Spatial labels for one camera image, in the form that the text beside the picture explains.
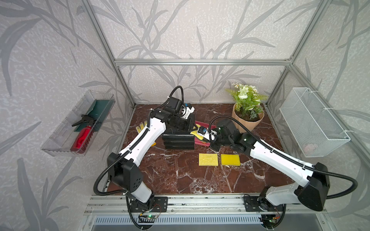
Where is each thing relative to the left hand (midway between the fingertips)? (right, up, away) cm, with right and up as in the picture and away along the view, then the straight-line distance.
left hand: (197, 128), depth 76 cm
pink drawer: (+1, -6, 0) cm, 7 cm away
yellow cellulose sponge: (+7, -21, +13) cm, 25 cm away
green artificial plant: (+30, +16, +9) cm, 35 cm away
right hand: (+4, -4, 0) cm, 6 cm away
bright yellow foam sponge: (+21, -21, +13) cm, 32 cm away
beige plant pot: (+36, +1, +18) cm, 40 cm away
